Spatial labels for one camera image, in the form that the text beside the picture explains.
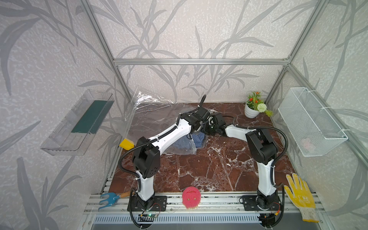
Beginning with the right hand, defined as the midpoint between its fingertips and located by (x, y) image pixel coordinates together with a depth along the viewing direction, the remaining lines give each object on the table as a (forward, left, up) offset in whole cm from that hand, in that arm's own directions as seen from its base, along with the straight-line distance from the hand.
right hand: (198, 129), depth 99 cm
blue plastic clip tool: (-42, +47, -2) cm, 63 cm away
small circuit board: (-49, +25, -4) cm, 55 cm away
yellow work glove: (-42, -54, -4) cm, 69 cm away
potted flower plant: (+14, -40, +7) cm, 43 cm away
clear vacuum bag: (+19, +37, -5) cm, 42 cm away
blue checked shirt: (-15, +7, +6) cm, 18 cm away
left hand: (-5, +5, +10) cm, 12 cm away
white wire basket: (-21, -51, +29) cm, 62 cm away
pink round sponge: (-42, +5, -1) cm, 42 cm away
